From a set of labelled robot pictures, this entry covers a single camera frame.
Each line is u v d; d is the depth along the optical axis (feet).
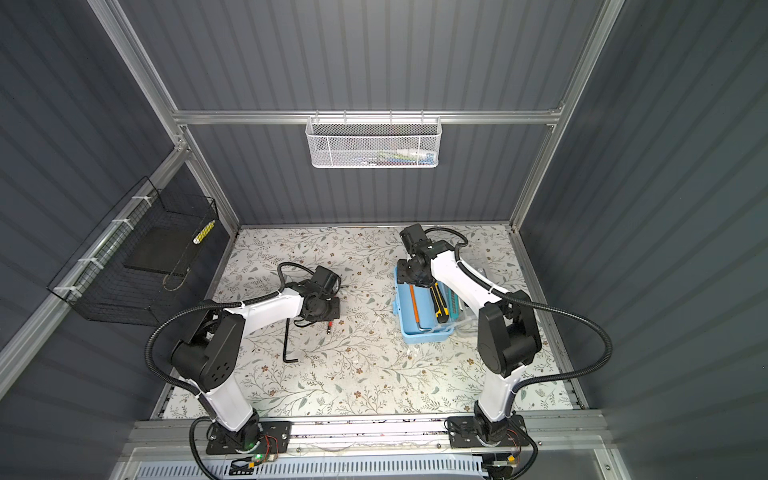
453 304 2.92
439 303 2.91
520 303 1.51
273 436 2.38
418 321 3.07
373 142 3.67
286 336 2.98
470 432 2.41
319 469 2.53
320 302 2.53
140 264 2.47
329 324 3.06
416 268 2.15
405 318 2.86
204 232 2.66
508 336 1.57
